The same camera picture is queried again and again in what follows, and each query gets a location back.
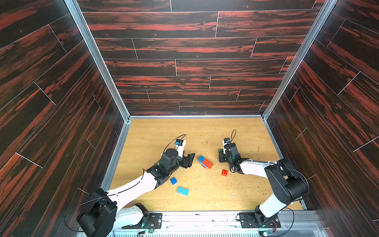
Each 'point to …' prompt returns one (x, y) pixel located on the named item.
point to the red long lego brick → (207, 163)
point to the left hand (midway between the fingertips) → (191, 153)
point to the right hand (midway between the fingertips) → (224, 151)
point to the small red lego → (224, 173)
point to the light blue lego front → (182, 190)
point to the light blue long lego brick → (203, 165)
